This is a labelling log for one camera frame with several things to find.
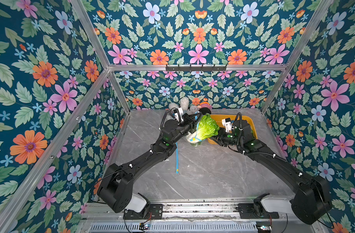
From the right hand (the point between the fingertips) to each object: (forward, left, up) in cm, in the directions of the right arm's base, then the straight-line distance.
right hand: (211, 131), depth 76 cm
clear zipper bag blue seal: (-5, +7, +4) cm, 10 cm away
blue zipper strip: (-4, +20, -24) cm, 32 cm away
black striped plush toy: (+37, +1, -17) cm, 41 cm away
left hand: (+1, +5, +13) cm, 14 cm away
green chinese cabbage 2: (-8, +9, +3) cm, 13 cm away
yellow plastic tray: (+6, -4, +4) cm, 8 cm away
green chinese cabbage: (-4, +2, +8) cm, 9 cm away
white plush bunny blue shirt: (+36, +17, -14) cm, 43 cm away
